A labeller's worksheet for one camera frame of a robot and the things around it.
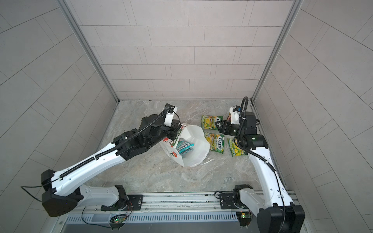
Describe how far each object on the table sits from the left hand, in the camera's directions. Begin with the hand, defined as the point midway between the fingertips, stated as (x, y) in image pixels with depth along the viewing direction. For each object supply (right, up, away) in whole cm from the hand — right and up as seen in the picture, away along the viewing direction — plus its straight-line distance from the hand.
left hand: (183, 121), depth 65 cm
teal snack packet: (-1, -16, +16) cm, 22 cm away
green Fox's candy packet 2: (+19, -15, +26) cm, 36 cm away
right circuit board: (+29, -46, +3) cm, 55 cm away
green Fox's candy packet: (+15, -3, +35) cm, 38 cm away
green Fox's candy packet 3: (+30, -19, +22) cm, 41 cm away
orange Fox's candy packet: (+30, 0, +37) cm, 48 cm away
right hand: (+18, -2, +10) cm, 20 cm away
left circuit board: (-28, -45, -1) cm, 53 cm away
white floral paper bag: (+5, -10, +26) cm, 28 cm away
